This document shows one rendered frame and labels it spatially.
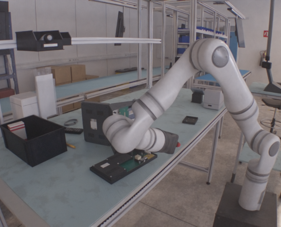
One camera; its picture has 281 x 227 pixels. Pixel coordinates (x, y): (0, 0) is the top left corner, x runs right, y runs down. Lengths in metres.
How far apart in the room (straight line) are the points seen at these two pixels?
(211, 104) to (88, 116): 0.96
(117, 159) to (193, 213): 1.38
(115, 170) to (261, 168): 0.53
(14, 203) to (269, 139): 0.88
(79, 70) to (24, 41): 3.58
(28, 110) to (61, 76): 3.24
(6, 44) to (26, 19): 3.98
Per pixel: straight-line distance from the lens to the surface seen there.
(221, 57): 0.56
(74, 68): 4.60
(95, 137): 1.05
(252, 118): 0.70
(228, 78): 0.59
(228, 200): 0.99
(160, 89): 0.53
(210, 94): 1.63
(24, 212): 0.74
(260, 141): 0.82
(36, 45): 1.06
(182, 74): 0.58
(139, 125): 0.51
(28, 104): 1.21
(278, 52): 7.24
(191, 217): 2.08
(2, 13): 2.56
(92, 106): 1.00
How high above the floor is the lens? 1.47
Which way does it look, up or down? 19 degrees down
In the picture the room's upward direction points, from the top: straight up
